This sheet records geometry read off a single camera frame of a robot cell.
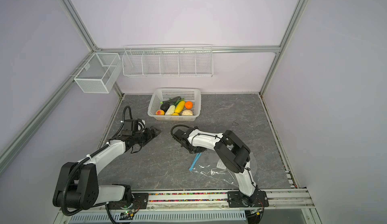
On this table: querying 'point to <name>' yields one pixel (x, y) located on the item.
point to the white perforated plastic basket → (158, 95)
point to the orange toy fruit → (188, 105)
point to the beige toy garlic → (187, 112)
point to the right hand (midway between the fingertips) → (201, 148)
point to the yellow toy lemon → (175, 114)
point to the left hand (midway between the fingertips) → (157, 135)
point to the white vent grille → (164, 216)
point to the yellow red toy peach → (160, 112)
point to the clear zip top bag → (210, 162)
